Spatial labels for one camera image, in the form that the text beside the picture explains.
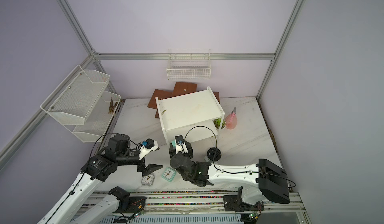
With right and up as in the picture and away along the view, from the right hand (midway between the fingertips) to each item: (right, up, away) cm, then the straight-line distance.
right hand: (178, 144), depth 75 cm
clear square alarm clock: (-17, -21, +4) cm, 27 cm away
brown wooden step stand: (-2, +32, +20) cm, 38 cm away
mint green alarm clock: (-6, -18, +6) cm, 20 cm away
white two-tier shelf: (+10, +15, -7) cm, 19 cm away
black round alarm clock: (+20, -9, +13) cm, 25 cm away
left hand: (-9, -5, -7) cm, 12 cm away
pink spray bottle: (+32, +12, +17) cm, 38 cm away
